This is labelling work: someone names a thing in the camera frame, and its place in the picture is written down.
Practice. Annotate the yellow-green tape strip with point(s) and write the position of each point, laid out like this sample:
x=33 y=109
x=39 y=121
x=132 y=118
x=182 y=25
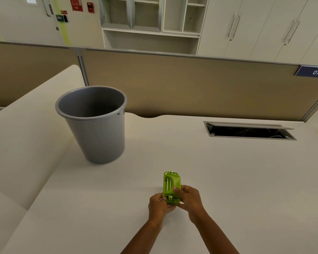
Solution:
x=63 y=31

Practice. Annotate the white open shelf cabinet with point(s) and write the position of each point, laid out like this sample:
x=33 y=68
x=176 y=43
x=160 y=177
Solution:
x=148 y=42

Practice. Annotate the white door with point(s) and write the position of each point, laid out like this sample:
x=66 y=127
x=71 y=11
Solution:
x=26 y=23

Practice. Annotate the red wall poster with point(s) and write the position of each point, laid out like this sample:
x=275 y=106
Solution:
x=76 y=4

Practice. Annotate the grey plastic waste bin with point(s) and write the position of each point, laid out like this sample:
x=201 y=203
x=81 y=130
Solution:
x=103 y=140

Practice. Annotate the person's left forearm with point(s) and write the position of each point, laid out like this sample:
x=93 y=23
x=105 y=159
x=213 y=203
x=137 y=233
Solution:
x=143 y=240

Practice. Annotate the person's right hand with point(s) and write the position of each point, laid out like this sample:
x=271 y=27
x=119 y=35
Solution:
x=193 y=203

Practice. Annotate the person's left hand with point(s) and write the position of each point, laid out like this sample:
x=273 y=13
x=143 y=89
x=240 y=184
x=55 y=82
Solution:
x=156 y=208

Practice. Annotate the green exit button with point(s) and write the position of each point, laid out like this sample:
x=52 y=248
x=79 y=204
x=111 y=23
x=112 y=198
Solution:
x=59 y=18

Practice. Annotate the blue number sign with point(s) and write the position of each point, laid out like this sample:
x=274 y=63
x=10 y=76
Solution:
x=306 y=71

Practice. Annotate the wide beige partition panel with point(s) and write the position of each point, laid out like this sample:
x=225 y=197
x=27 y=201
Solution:
x=201 y=87

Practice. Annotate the black wall switch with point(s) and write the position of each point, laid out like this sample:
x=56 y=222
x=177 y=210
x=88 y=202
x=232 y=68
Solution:
x=65 y=18

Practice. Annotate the person's right forearm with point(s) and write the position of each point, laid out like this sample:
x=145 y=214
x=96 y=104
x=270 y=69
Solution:
x=217 y=238

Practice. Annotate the door window pane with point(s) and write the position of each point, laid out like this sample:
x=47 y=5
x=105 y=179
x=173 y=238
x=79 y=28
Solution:
x=30 y=0

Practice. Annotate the grey partition post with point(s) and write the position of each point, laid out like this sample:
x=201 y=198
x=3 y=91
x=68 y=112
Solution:
x=315 y=105
x=83 y=66

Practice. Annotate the white cupboard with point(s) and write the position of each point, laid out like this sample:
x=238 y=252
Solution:
x=262 y=31

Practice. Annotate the red fire alarm box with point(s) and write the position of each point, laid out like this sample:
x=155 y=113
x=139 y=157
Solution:
x=90 y=7

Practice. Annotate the small black door plate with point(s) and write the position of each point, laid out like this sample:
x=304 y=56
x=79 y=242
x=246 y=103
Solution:
x=51 y=9

